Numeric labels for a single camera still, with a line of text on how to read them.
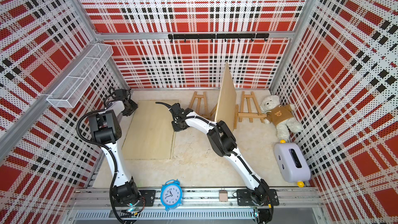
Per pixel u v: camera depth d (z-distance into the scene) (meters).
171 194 0.73
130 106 0.96
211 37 0.89
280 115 0.96
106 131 0.62
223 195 0.75
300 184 0.73
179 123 0.74
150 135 0.95
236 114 0.99
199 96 1.16
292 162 0.76
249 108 1.08
